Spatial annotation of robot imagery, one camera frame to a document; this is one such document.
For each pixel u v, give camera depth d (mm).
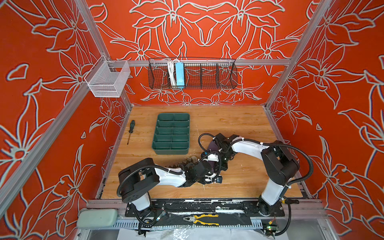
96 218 684
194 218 697
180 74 899
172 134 953
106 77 924
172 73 899
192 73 976
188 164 671
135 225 697
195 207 743
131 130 1034
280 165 479
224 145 682
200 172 658
